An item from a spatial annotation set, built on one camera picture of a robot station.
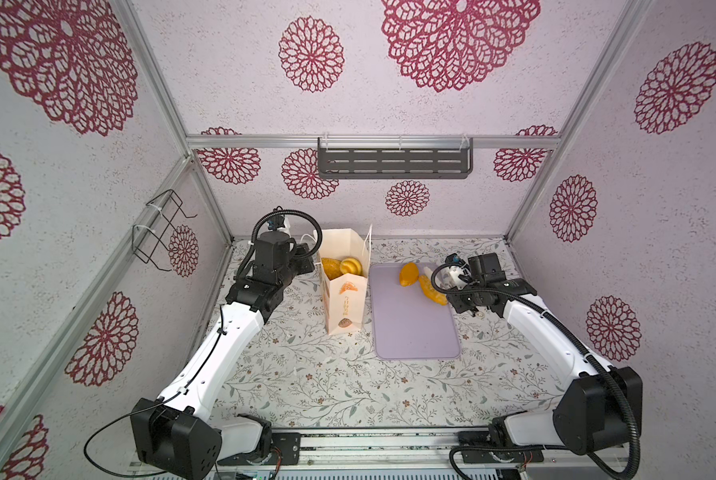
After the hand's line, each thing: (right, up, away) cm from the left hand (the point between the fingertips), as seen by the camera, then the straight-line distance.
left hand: (305, 253), depth 78 cm
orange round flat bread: (+31, -6, +26) cm, 41 cm away
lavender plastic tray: (+30, -22, +20) cm, 42 cm away
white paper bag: (+10, -12, +5) cm, 17 cm away
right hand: (+42, -10, +7) cm, 44 cm away
